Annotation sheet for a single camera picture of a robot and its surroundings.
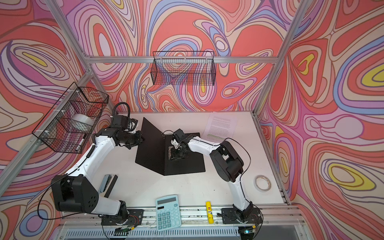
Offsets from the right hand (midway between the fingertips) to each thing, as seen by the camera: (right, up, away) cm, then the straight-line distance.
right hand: (174, 161), depth 91 cm
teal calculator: (-1, -22, -18) cm, 28 cm away
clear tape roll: (+54, -8, -6) cm, 55 cm away
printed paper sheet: (+33, +22, +22) cm, 45 cm away
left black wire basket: (-46, +24, -22) cm, 56 cm away
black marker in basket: (-43, +12, -21) cm, 49 cm away
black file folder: (-15, +4, +8) cm, 18 cm away
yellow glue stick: (+20, -22, -18) cm, 35 cm away
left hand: (-15, +15, -7) cm, 22 cm away
